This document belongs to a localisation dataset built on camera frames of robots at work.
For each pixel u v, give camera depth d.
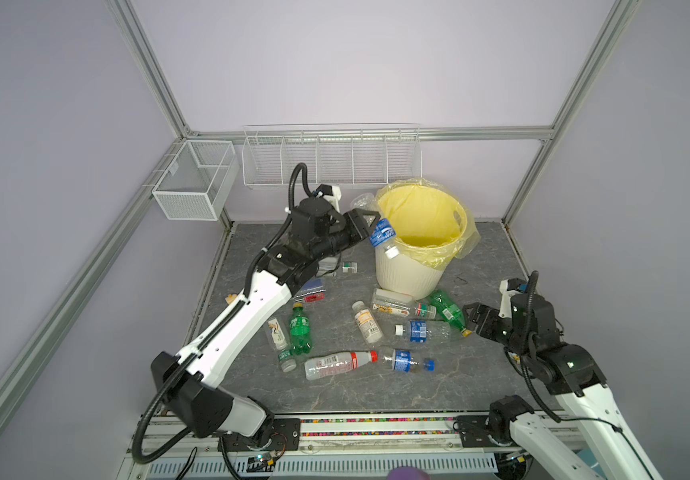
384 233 0.65
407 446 0.74
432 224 0.98
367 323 0.87
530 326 0.51
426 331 0.85
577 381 0.47
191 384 0.39
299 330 0.87
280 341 0.85
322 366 0.80
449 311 0.90
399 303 0.96
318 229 0.50
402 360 0.81
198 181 0.99
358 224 0.59
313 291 0.94
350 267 1.04
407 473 0.69
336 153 0.97
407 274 1.03
